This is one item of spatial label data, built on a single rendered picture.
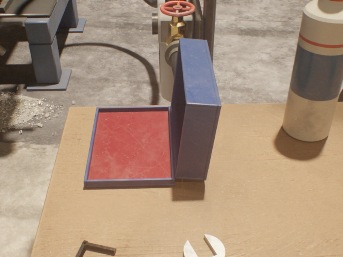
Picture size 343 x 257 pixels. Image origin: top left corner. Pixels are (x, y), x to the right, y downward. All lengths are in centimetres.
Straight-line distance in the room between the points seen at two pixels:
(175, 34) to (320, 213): 54
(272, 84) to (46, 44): 81
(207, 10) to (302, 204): 47
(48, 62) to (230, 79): 66
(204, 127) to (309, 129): 18
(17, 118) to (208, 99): 111
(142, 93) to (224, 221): 113
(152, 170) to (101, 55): 133
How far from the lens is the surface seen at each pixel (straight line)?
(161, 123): 65
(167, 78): 109
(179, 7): 95
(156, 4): 163
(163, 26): 102
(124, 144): 61
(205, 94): 50
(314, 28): 57
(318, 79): 59
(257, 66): 180
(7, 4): 170
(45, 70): 167
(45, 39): 161
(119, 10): 229
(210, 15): 90
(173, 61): 87
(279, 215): 54
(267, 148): 63
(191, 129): 50
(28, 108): 159
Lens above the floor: 86
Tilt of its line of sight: 37 degrees down
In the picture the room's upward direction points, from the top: straight up
